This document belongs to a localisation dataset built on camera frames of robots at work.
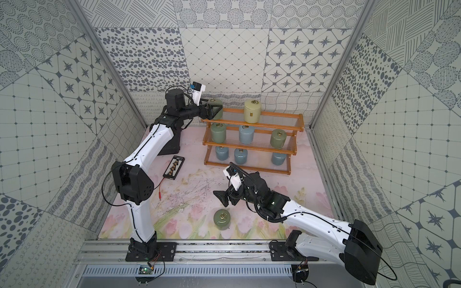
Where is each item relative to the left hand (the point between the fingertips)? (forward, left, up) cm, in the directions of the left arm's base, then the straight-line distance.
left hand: (223, 104), depth 78 cm
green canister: (-3, +2, -3) cm, 5 cm away
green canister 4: (-5, -27, -16) cm, 32 cm away
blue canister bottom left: (-4, +2, -30) cm, 31 cm away
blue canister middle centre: (-3, -11, -16) cm, 20 cm away
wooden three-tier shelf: (-2, -15, -21) cm, 26 cm away
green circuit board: (-57, +30, -40) cm, 76 cm away
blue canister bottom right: (-7, -29, -31) cm, 43 cm away
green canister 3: (-3, +3, -15) cm, 16 cm away
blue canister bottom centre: (-7, -8, -29) cm, 31 cm away
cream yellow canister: (-2, -13, -2) cm, 13 cm away
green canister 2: (-40, -1, -30) cm, 50 cm away
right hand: (-29, -1, -20) cm, 36 cm away
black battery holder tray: (-11, +29, -36) cm, 47 cm away
